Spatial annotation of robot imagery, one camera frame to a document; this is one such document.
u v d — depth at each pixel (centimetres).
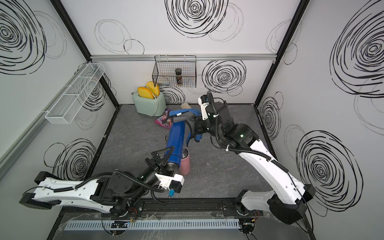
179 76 85
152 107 103
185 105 115
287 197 37
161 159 48
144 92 100
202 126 55
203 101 53
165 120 62
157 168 46
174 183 45
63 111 71
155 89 104
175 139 58
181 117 62
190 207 76
